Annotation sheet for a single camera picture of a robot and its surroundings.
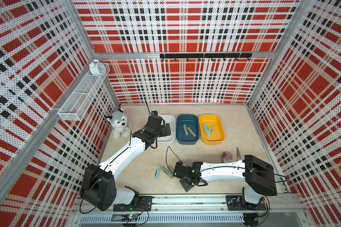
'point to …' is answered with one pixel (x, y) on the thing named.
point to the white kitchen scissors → (238, 157)
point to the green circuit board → (130, 217)
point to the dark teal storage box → (191, 121)
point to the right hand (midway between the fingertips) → (191, 181)
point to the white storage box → (171, 138)
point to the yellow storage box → (217, 135)
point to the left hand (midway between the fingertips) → (164, 127)
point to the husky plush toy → (118, 121)
